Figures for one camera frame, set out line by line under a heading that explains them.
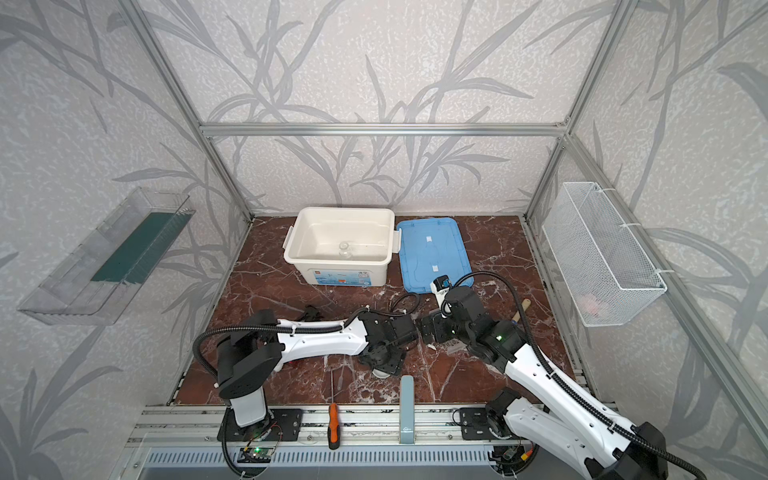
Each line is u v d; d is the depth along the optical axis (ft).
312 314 2.99
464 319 1.89
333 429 2.35
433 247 3.65
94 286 2.08
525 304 3.07
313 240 3.45
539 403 1.59
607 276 1.99
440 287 2.20
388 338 2.00
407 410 2.49
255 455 2.35
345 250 3.38
